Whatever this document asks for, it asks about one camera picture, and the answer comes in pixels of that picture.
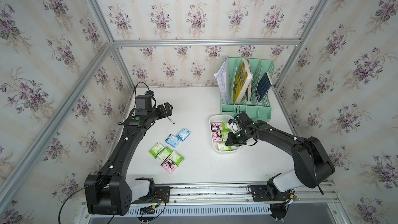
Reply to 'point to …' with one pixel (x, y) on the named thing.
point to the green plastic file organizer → (248, 102)
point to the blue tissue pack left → (172, 140)
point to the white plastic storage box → (221, 118)
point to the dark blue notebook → (264, 85)
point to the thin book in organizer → (250, 91)
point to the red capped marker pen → (171, 121)
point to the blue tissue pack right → (183, 134)
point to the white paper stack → (222, 76)
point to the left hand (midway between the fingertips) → (166, 109)
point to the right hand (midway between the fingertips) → (228, 143)
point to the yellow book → (244, 78)
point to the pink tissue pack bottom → (169, 165)
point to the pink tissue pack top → (216, 126)
